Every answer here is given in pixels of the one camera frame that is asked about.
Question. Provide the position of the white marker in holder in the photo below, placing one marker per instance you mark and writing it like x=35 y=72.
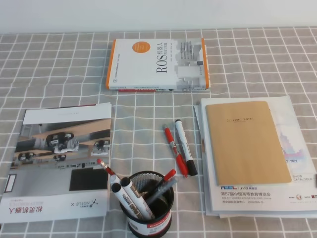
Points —
x=138 y=200
x=126 y=201

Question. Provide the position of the robot brochure booklet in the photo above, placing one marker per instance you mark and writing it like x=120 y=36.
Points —
x=54 y=173

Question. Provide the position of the white orange ROS book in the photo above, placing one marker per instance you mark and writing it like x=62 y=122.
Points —
x=158 y=65

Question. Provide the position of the red gel pen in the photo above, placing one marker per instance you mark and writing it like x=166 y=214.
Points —
x=178 y=156

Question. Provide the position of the grey pen red cap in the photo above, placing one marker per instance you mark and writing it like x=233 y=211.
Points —
x=161 y=187

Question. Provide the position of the white expo catalogue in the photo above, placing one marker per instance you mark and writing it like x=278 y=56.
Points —
x=298 y=196

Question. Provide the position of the tan classic notebook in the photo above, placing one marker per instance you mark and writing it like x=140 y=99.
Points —
x=245 y=144

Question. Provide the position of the white black marker on table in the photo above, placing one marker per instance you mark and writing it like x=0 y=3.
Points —
x=188 y=157

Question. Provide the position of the black mesh pen holder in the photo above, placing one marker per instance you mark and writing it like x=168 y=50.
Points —
x=161 y=208

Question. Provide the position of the white marker in holder left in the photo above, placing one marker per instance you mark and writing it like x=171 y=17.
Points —
x=126 y=201

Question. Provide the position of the red book under ROS book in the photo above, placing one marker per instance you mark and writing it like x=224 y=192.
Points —
x=136 y=90

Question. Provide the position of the papers under catalogue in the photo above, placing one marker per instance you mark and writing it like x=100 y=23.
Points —
x=208 y=206

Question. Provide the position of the grey checked tablecloth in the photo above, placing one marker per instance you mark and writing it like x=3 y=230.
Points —
x=68 y=69

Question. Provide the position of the white marker in holder right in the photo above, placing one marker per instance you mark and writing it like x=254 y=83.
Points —
x=138 y=200

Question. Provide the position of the red pencil with eraser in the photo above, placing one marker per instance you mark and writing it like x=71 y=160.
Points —
x=107 y=168

